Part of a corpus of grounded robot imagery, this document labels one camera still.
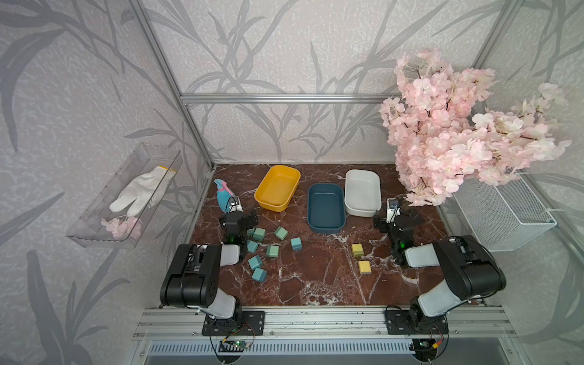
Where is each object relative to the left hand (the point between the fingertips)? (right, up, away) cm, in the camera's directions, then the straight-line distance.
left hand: (239, 209), depth 93 cm
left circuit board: (+4, -41, -22) cm, 47 cm away
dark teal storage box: (+37, -3, +9) cm, 38 cm away
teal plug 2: (+6, -14, -4) cm, 16 cm away
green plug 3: (+14, -16, -5) cm, 22 cm away
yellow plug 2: (+50, -21, -8) cm, 55 cm away
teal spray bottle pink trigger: (-7, +6, 0) cm, 9 cm away
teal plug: (+24, -14, -3) cm, 28 cm away
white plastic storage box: (+53, +6, +10) cm, 55 cm away
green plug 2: (+17, -10, 0) cm, 20 cm away
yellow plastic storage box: (+13, +9, +20) cm, 26 cm away
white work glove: (-21, +8, -26) cm, 34 cm away
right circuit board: (+66, -42, -21) cm, 81 cm away
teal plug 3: (+8, -19, -7) cm, 22 cm away
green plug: (+8, -10, -1) cm, 13 cm away
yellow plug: (+48, -16, -4) cm, 51 cm away
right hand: (+63, 0, +1) cm, 63 cm away
